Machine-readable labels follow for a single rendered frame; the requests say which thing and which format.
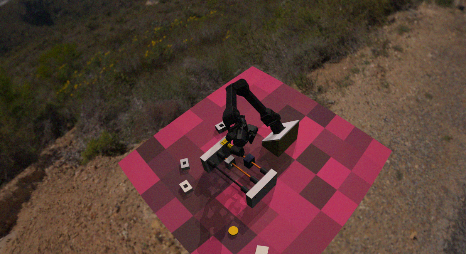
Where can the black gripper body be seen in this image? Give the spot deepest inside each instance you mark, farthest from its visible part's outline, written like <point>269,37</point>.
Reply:
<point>238,151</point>

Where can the yellow cylinder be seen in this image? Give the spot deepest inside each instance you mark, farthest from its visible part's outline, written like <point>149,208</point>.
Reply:
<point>233,231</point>

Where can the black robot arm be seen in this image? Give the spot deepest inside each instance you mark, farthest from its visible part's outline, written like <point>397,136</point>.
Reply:
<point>231,115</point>

